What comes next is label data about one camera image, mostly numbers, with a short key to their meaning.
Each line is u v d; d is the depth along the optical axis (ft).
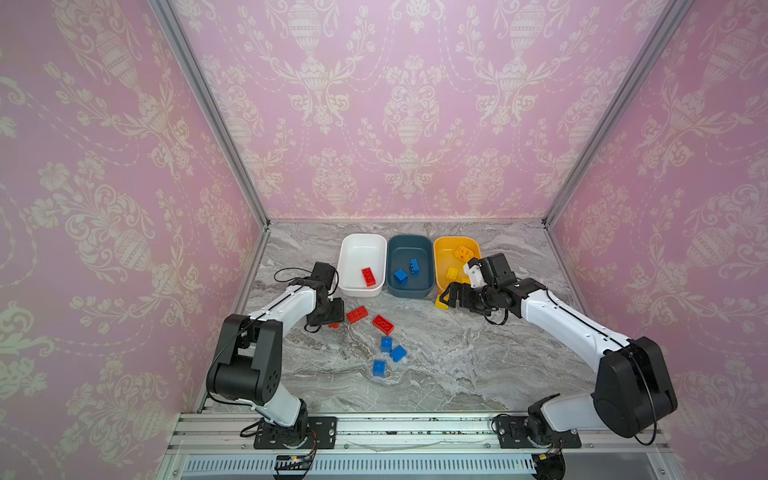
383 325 3.01
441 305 2.66
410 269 3.41
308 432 2.39
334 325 3.02
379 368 2.67
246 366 1.47
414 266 3.37
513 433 2.39
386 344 2.82
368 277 3.37
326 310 2.59
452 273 3.37
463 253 3.48
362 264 3.43
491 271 2.25
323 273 2.50
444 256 3.52
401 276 3.31
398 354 2.88
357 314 3.08
